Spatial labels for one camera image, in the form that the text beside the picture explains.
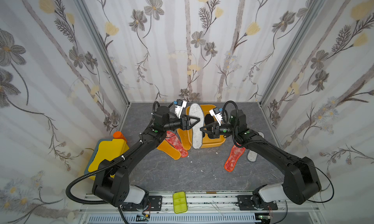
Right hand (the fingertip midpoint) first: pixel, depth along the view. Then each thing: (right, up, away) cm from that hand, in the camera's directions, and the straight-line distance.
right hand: (204, 130), depth 72 cm
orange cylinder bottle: (-53, -5, +19) cm, 56 cm away
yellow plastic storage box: (+5, -11, +27) cm, 29 cm away
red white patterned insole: (-20, -8, +27) cm, 35 cm away
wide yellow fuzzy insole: (-24, -13, +23) cm, 36 cm away
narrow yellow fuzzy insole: (-10, -8, +27) cm, 30 cm away
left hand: (-3, +5, 0) cm, 6 cm away
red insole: (+23, -17, +21) cm, 35 cm away
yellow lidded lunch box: (-53, -11, +6) cm, 54 cm away
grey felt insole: (-4, +10, +2) cm, 10 cm away
